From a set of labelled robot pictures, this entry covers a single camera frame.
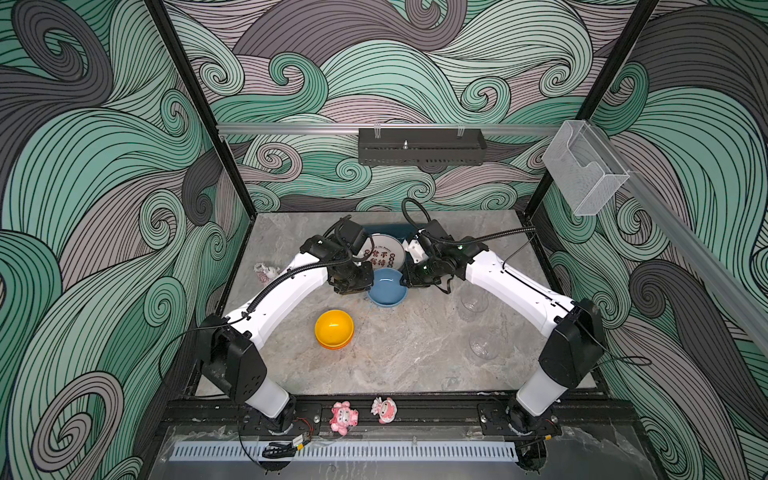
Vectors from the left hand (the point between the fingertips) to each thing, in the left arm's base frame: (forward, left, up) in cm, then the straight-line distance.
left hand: (372, 285), depth 78 cm
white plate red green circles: (+23, -3, -15) cm, 27 cm away
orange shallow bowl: (-12, +10, -13) cm, 20 cm away
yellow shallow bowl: (-6, +11, -16) cm, 20 cm away
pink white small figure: (-27, -4, -15) cm, 31 cm away
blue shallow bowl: (+1, -4, -3) cm, 5 cm away
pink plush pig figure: (-29, +6, -14) cm, 33 cm away
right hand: (+2, -8, -1) cm, 9 cm away
